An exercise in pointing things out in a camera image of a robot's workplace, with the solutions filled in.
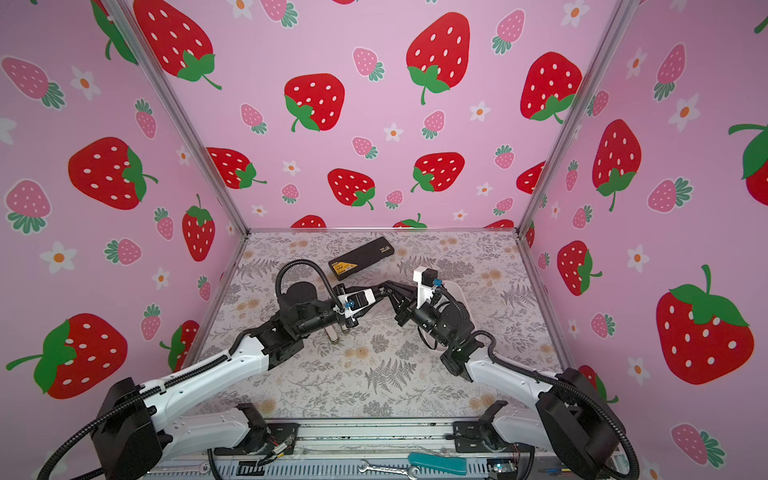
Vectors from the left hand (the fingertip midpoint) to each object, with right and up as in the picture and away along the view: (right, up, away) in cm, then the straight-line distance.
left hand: (375, 286), depth 70 cm
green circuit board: (+31, -44, +1) cm, 54 cm away
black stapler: (-12, +4, +35) cm, 37 cm away
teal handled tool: (+15, -43, +1) cm, 45 cm away
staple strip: (-15, -16, +19) cm, 29 cm away
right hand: (+3, 0, +1) cm, 3 cm away
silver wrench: (+8, -44, 0) cm, 45 cm away
